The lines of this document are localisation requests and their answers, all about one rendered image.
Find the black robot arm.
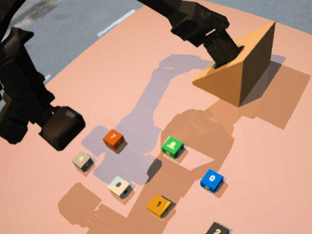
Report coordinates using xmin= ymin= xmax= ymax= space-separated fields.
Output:
xmin=0 ymin=0 xmax=244 ymax=145

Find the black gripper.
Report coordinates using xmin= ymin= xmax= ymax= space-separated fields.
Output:
xmin=2 ymin=70 xmax=86 ymax=151

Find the blue block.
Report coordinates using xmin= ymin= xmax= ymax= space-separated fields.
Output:
xmin=200 ymin=169 xmax=223 ymax=193

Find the green block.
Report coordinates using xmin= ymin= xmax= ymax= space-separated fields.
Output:
xmin=161 ymin=136 xmax=184 ymax=159

